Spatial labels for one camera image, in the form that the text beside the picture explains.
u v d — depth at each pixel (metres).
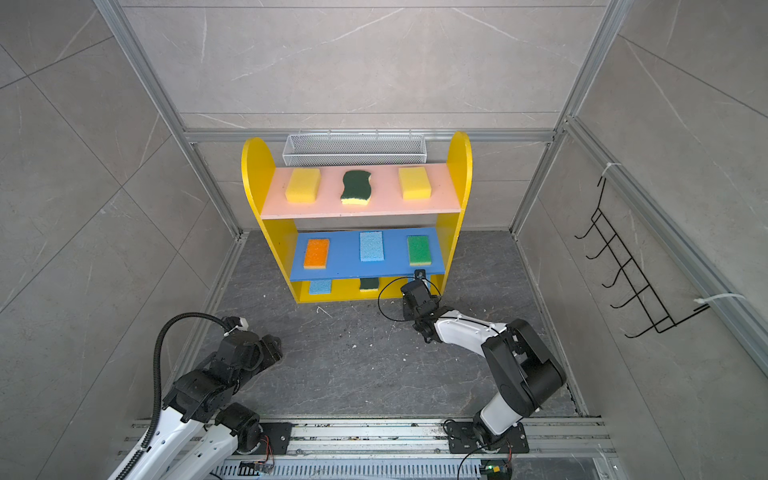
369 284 1.00
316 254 0.93
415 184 0.73
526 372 0.45
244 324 0.69
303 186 0.71
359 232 0.98
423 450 0.73
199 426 0.50
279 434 0.73
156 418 0.47
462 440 0.73
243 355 0.57
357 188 0.72
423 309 0.71
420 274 0.82
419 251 0.93
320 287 1.01
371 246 0.95
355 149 0.98
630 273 0.68
